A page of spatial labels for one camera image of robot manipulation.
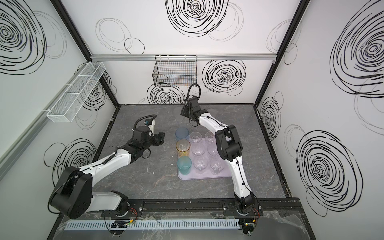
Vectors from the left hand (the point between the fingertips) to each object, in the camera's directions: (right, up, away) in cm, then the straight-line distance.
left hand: (160, 132), depth 88 cm
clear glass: (+34, -19, 0) cm, 39 cm away
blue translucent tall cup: (+13, 0, -1) cm, 13 cm away
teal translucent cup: (+14, -17, -4) cm, 23 cm away
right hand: (+13, +14, +13) cm, 23 cm away
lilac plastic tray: (+31, -13, +6) cm, 34 cm away
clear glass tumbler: (+21, -4, +8) cm, 23 cm away
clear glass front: (+24, -18, -2) cm, 30 cm away
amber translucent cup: (+13, -8, +1) cm, 16 cm away
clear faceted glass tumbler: (+23, -10, +2) cm, 25 cm away
